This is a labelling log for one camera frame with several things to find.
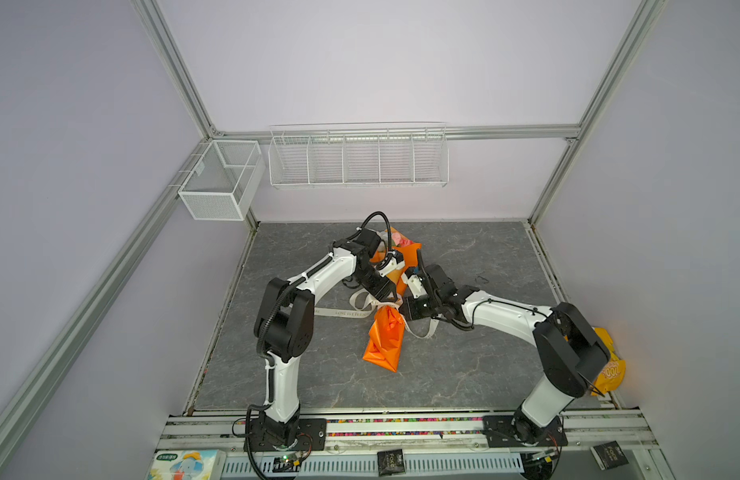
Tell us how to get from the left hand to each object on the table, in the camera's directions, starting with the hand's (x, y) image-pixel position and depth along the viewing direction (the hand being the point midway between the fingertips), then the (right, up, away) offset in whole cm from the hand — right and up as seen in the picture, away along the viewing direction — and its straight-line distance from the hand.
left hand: (389, 295), depth 89 cm
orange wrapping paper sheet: (-1, -11, -2) cm, 11 cm away
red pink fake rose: (+3, +18, +18) cm, 26 cm away
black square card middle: (0, -35, -21) cm, 41 cm away
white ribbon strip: (-5, -3, +2) cm, 7 cm away
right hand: (+3, -5, -1) cm, 6 cm away
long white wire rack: (-10, +45, +8) cm, 47 cm away
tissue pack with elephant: (-42, -34, -23) cm, 59 cm away
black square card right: (+51, -35, -20) cm, 65 cm away
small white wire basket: (-57, +37, +12) cm, 69 cm away
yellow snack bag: (+61, -20, -9) cm, 64 cm away
